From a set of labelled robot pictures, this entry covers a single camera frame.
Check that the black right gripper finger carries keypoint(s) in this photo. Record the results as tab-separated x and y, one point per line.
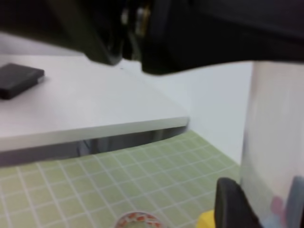
232	209

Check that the red capped clear tube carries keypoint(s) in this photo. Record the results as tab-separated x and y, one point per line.
272	167

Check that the yellow foam cube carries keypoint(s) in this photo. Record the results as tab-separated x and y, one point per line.
206	220

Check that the green grid cutting mat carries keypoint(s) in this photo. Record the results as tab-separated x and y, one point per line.
173	179

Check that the white tape roll front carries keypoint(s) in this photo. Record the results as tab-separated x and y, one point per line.
139	219

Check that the grey white shelf board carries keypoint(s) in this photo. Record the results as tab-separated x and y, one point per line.
77	100

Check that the black flat box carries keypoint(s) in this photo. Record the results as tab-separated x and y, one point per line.
16	79

